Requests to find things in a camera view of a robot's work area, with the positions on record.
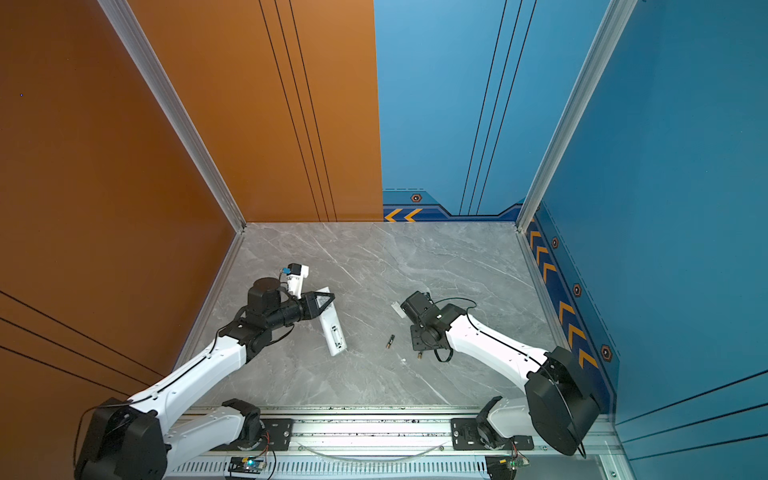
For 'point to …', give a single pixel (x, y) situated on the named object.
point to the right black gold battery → (420, 356)
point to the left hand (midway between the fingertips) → (334, 295)
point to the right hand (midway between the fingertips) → (421, 340)
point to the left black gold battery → (388, 344)
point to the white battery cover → (399, 310)
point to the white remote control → (331, 325)
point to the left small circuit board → (248, 464)
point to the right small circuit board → (503, 467)
